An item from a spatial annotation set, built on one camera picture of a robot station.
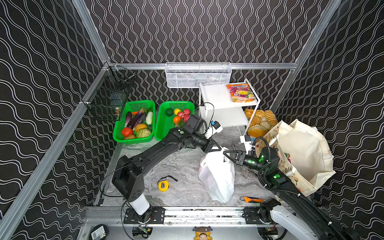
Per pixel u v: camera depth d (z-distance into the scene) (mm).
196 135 653
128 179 434
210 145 653
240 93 797
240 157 638
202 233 683
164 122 1124
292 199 508
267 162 557
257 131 1022
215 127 668
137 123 1087
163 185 825
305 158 782
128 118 1127
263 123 1085
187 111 1136
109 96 922
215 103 782
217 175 716
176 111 1143
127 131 1006
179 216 763
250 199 793
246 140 676
